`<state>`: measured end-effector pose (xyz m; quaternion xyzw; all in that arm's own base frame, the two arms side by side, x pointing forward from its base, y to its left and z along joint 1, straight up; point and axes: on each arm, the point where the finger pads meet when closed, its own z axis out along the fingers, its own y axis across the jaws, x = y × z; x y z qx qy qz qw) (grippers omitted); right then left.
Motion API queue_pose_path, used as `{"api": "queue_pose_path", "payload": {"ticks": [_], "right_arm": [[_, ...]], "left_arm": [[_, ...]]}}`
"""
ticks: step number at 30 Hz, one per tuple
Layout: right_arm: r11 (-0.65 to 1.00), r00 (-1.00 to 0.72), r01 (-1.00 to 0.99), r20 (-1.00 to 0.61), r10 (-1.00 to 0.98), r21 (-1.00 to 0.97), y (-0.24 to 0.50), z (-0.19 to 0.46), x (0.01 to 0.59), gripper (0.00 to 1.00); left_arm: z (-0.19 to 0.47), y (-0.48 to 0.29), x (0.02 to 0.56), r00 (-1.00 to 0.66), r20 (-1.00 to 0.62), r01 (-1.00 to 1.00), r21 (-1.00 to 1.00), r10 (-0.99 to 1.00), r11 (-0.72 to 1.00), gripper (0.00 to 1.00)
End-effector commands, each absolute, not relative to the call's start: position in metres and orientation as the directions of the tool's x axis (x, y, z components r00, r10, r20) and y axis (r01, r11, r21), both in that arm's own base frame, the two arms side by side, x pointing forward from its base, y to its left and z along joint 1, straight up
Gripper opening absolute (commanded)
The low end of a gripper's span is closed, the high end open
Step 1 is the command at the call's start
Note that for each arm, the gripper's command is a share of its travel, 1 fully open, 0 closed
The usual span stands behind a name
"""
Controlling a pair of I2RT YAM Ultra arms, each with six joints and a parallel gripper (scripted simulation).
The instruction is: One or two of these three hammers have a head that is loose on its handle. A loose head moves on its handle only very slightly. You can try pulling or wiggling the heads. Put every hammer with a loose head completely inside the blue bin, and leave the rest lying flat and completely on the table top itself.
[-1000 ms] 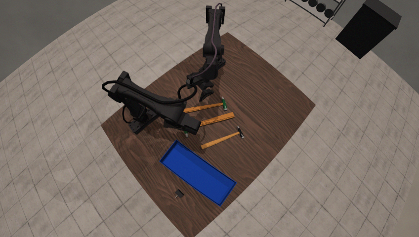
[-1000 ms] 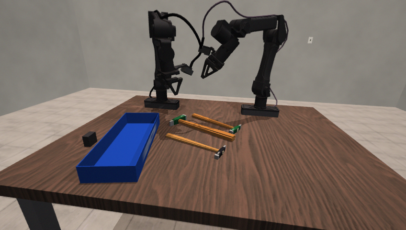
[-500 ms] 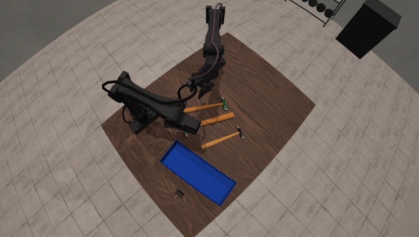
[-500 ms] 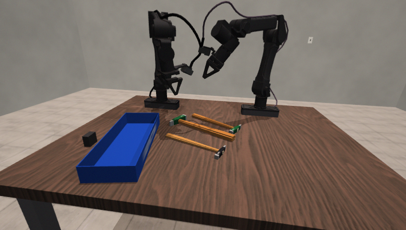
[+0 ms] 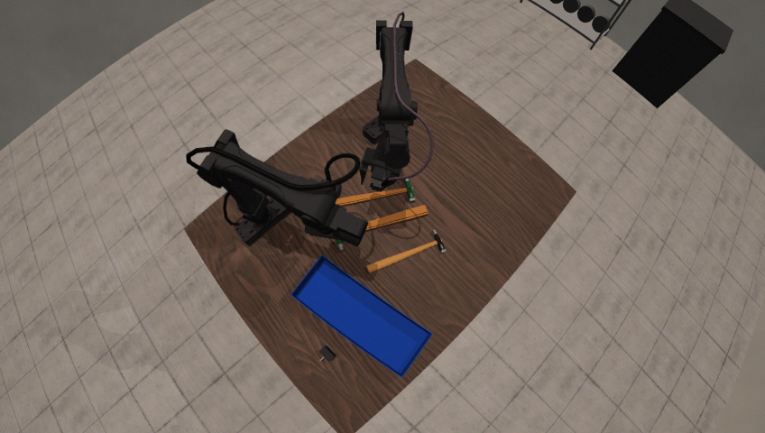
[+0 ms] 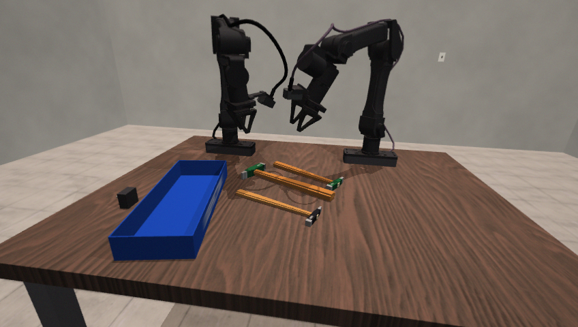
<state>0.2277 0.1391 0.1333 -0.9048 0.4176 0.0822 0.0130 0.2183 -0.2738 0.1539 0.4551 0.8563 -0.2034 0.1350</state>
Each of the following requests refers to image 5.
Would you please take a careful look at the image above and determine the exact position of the blue bin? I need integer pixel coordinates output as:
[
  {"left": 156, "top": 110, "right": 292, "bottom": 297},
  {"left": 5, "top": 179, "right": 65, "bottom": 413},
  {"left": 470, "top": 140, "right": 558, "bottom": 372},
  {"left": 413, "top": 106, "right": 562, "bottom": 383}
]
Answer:
[{"left": 291, "top": 255, "right": 433, "bottom": 378}]

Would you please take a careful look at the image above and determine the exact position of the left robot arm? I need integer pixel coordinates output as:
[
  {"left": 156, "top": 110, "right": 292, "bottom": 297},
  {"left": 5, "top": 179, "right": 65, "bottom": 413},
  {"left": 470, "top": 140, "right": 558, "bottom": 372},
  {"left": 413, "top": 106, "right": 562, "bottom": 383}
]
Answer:
[{"left": 363, "top": 20, "right": 418, "bottom": 169}]

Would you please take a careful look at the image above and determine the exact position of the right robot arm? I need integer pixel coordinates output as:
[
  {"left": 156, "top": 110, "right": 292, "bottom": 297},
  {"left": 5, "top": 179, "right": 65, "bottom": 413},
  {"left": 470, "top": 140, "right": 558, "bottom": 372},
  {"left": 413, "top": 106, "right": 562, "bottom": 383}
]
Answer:
[{"left": 197, "top": 129, "right": 368, "bottom": 247}]

